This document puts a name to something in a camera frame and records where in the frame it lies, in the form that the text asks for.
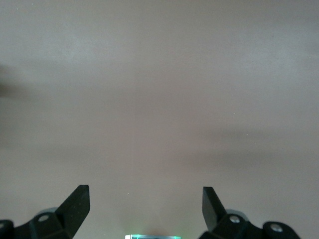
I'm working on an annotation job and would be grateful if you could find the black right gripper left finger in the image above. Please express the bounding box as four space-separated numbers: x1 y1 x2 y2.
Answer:
0 184 91 239

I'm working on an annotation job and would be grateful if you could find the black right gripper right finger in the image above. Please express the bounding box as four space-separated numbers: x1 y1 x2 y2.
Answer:
198 186 302 239

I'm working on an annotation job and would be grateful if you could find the brown table cover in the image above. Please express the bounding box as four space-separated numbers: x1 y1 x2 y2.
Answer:
0 0 319 239

